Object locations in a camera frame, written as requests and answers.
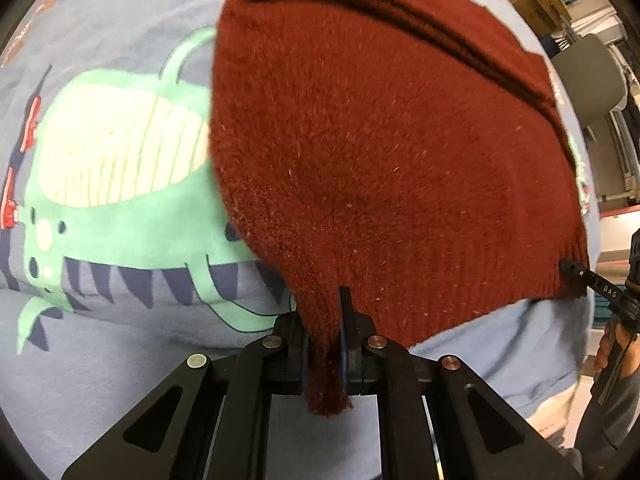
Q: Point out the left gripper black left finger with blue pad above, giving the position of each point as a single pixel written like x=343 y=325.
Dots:
x=208 y=419

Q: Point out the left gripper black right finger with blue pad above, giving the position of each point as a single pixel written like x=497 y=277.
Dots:
x=436 y=418

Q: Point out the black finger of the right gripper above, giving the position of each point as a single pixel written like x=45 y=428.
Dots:
x=594 y=281

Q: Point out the dark red knitted sweater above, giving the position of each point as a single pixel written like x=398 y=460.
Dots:
x=410 y=150

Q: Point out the light blue dinosaur bedsheet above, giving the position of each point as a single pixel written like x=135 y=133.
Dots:
x=119 y=259

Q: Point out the grey chair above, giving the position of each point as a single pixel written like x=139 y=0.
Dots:
x=591 y=77

